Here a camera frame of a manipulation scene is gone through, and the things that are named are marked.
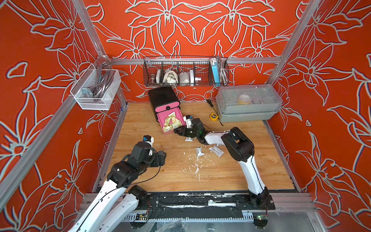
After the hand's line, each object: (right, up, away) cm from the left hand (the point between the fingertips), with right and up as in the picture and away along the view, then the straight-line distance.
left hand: (160, 153), depth 73 cm
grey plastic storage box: (+53, +28, +23) cm, 64 cm away
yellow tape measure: (+35, +19, +34) cm, 53 cm away
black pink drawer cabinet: (-1, +30, +23) cm, 37 cm away
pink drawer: (-3, +19, +27) cm, 33 cm away
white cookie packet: (+16, +4, +22) cm, 27 cm away
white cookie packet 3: (+22, -3, +15) cm, 27 cm away
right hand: (+5, +9, +22) cm, 24 cm away
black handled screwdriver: (+34, +31, +45) cm, 65 cm away
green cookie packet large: (+1, +11, +24) cm, 27 cm away
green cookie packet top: (+4, +17, +27) cm, 32 cm away
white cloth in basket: (+4, +44, +17) cm, 47 cm away
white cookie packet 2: (+34, -3, +17) cm, 38 cm away
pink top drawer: (+1, +26, +23) cm, 34 cm away
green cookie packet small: (+1, +16, +25) cm, 30 cm away
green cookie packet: (+7, +14, +27) cm, 31 cm away
